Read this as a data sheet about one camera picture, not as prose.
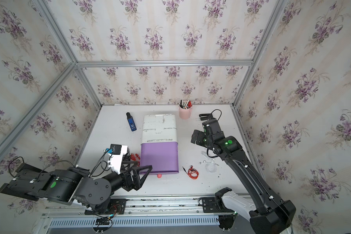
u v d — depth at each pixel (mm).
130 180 440
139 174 441
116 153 452
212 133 539
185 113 1079
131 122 1055
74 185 378
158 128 783
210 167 871
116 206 724
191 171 852
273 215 361
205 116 1108
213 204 730
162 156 747
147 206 748
